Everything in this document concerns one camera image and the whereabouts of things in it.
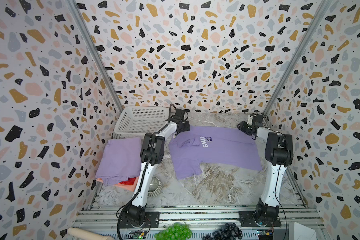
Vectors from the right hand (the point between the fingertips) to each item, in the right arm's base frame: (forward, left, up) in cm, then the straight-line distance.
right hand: (238, 122), depth 110 cm
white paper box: (-66, -16, -3) cm, 68 cm away
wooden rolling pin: (-69, +83, -1) cm, 108 cm away
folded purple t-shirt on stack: (-33, +76, +3) cm, 83 cm away
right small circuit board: (-67, -1, -6) cm, 67 cm away
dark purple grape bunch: (-67, +17, +2) cm, 69 cm away
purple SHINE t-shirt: (-17, +30, -5) cm, 35 cm away
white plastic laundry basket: (+4, +78, -5) cm, 78 cm away
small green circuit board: (-68, +60, -4) cm, 91 cm away
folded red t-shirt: (-45, +67, +2) cm, 81 cm away
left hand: (-3, +36, 0) cm, 36 cm away
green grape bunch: (-67, +41, +1) cm, 78 cm away
